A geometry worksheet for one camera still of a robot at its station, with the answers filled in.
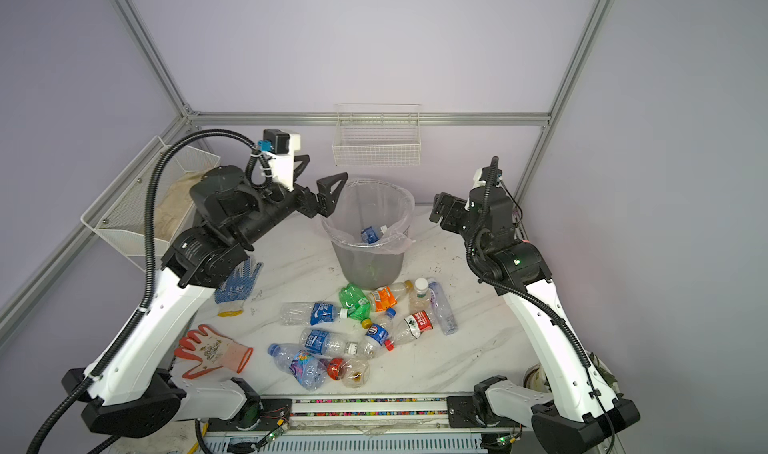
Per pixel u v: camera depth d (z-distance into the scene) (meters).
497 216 0.44
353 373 0.78
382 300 0.91
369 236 0.96
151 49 0.78
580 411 0.36
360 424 0.73
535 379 0.76
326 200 0.48
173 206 0.79
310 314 0.87
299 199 0.48
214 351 0.82
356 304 0.90
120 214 0.68
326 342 0.83
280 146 0.42
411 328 0.82
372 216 0.97
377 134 0.93
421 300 0.85
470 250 0.48
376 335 0.82
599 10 0.71
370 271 0.93
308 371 0.73
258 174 1.38
